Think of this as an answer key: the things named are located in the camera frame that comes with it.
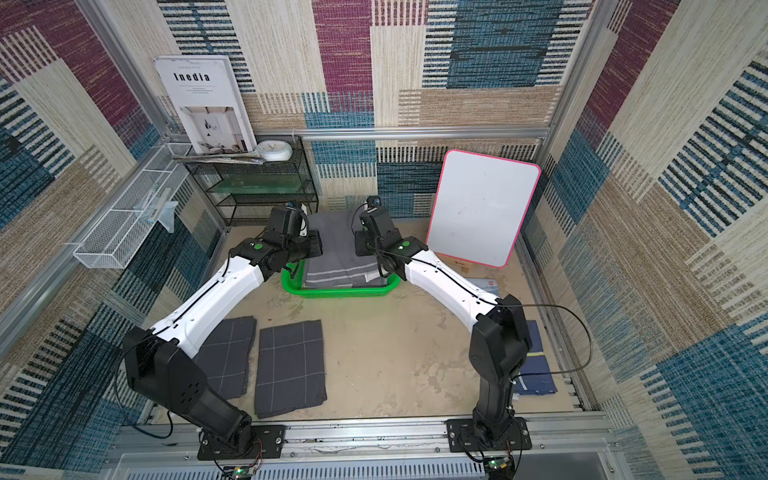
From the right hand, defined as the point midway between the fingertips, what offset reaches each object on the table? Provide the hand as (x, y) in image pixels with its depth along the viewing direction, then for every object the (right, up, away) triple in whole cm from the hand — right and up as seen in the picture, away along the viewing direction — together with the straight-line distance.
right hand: (362, 231), depth 84 cm
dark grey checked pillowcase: (-20, -39, -1) cm, 43 cm away
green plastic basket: (-23, -16, +14) cm, 32 cm away
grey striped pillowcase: (-7, -10, +3) cm, 12 cm away
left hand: (-12, -2, 0) cm, 12 cm away
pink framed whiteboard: (+36, +8, +10) cm, 38 cm away
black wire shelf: (-41, +14, +21) cm, 48 cm away
